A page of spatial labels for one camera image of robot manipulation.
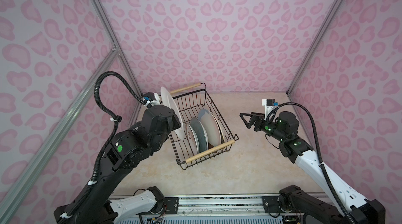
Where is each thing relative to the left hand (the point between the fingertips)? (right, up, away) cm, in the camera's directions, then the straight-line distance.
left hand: (175, 109), depth 59 cm
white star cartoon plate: (+19, -10, +18) cm, 28 cm away
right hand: (+30, -2, +13) cm, 33 cm away
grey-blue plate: (+9, -13, +20) cm, 26 cm away
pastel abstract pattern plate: (+14, -9, +21) cm, 27 cm away
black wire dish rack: (+1, +5, +47) cm, 48 cm away
